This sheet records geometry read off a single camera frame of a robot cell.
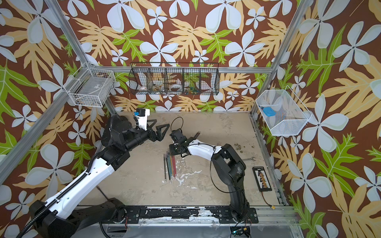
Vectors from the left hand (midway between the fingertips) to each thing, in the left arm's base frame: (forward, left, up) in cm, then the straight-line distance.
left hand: (162, 121), depth 68 cm
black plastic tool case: (+10, +44, -30) cm, 54 cm away
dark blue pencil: (+17, -17, -36) cm, 43 cm away
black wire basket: (+42, -4, -5) cm, 43 cm away
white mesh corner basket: (+14, -67, -8) cm, 69 cm away
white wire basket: (+27, +45, -1) cm, 52 cm away
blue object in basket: (+16, -59, -10) cm, 62 cm away
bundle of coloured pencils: (-7, 0, -34) cm, 35 cm away
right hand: (+2, -1, -30) cm, 30 cm away
